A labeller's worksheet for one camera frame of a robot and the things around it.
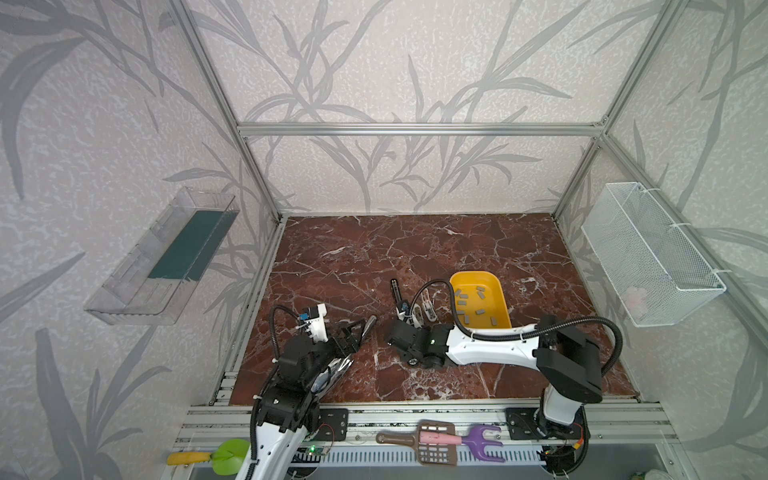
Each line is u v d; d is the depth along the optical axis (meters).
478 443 0.70
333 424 0.74
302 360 0.60
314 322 0.69
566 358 0.45
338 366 0.83
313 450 0.71
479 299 0.97
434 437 0.69
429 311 0.94
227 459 0.67
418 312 0.89
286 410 0.57
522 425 0.73
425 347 0.62
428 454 0.71
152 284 0.63
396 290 0.96
